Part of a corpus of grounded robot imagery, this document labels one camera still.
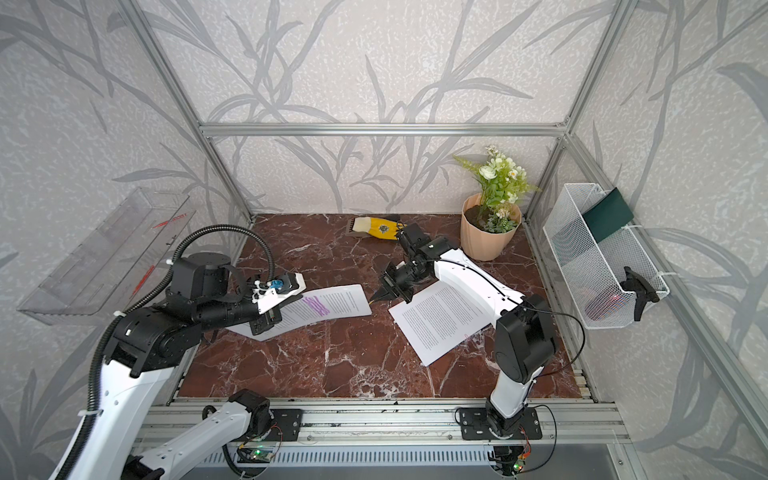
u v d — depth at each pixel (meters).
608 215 0.72
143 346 0.37
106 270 0.67
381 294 0.71
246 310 0.50
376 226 1.15
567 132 0.94
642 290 0.58
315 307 0.69
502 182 0.89
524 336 0.45
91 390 0.36
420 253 0.62
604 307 0.63
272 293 0.49
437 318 0.93
